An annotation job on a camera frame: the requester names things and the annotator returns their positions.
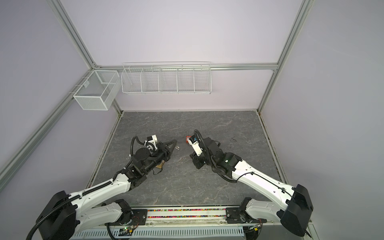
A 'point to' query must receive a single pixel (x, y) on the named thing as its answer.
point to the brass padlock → (160, 166)
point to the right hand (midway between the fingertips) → (193, 155)
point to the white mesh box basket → (98, 90)
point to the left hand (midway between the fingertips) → (178, 143)
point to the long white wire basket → (166, 78)
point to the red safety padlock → (187, 138)
